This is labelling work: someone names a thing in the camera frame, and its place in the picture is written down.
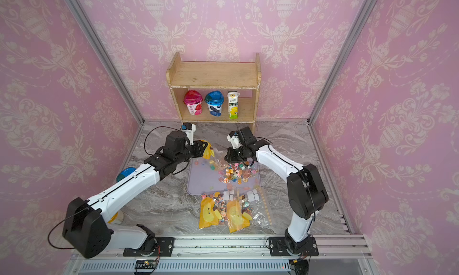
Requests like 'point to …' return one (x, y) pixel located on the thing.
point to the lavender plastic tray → (208, 175)
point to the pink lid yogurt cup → (193, 100)
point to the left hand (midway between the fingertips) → (208, 144)
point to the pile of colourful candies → (236, 173)
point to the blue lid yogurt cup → (214, 100)
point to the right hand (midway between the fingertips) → (226, 157)
